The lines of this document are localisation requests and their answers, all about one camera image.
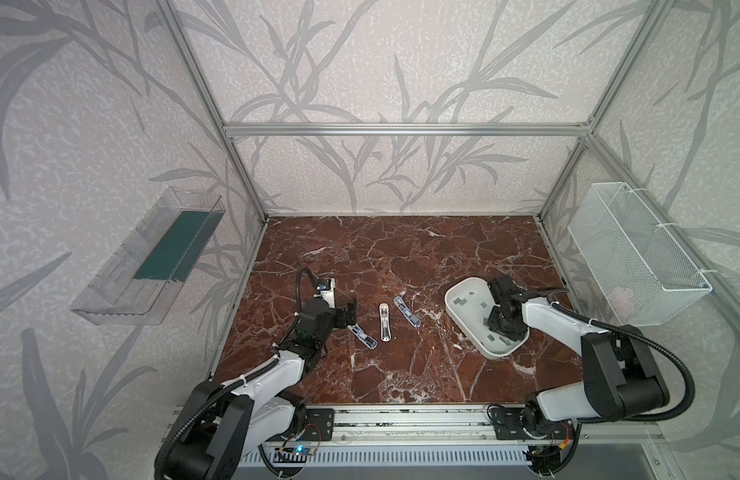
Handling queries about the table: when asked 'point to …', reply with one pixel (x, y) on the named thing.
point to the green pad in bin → (179, 245)
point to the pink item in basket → (621, 299)
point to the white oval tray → (468, 301)
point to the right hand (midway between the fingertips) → (498, 319)
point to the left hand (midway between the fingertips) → (346, 289)
